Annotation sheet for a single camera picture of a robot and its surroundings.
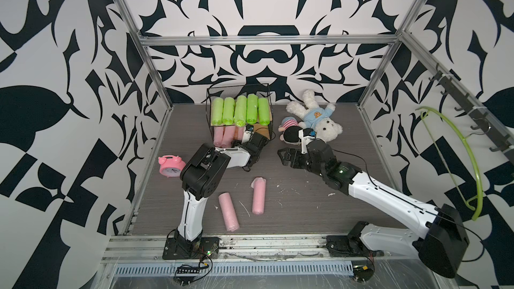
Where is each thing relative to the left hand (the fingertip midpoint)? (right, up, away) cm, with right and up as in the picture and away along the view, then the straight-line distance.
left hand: (239, 140), depth 101 cm
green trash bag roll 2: (-4, +13, -11) cm, 18 cm away
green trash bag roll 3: (+1, +14, -10) cm, 17 cm away
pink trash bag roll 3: (-1, +4, +1) cm, 4 cm away
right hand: (+19, -2, -22) cm, 29 cm away
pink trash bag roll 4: (-2, -28, -22) cm, 36 cm away
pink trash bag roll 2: (-5, +2, -2) cm, 6 cm away
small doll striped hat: (+24, +9, +3) cm, 26 cm away
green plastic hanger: (+72, -17, -40) cm, 85 cm away
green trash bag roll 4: (+7, +17, -8) cm, 20 cm away
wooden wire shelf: (+11, +28, +17) cm, 35 cm away
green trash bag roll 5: (+12, +14, -10) cm, 20 cm away
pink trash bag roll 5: (+9, -22, -17) cm, 29 cm away
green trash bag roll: (-9, +14, -10) cm, 19 cm away
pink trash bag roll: (-10, +3, -1) cm, 11 cm away
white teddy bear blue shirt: (+39, +11, +3) cm, 40 cm away
